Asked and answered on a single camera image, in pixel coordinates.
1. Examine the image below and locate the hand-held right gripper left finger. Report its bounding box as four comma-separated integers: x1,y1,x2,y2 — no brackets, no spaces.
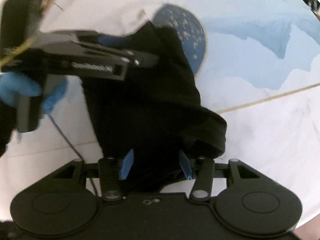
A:
47,149,135,202

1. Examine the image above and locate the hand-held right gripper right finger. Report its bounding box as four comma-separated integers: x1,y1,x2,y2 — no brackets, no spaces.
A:
179,150,272,202

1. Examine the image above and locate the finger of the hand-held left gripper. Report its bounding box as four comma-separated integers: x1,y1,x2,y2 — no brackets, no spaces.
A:
80,44,160,69
75,30,133,46

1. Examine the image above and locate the black t-shirt with pink print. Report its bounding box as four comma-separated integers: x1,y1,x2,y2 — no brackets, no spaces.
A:
80,21,228,193

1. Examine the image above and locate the person's left hand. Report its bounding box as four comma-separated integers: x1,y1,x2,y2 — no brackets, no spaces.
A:
0,71,68,116

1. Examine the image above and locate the round floral placemat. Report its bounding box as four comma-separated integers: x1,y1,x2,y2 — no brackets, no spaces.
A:
151,4,208,79

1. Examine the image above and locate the yellow cord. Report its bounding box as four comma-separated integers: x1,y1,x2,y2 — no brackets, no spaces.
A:
0,0,64,66

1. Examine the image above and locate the black cable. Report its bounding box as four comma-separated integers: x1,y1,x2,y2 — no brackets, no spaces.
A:
48,114,98,196

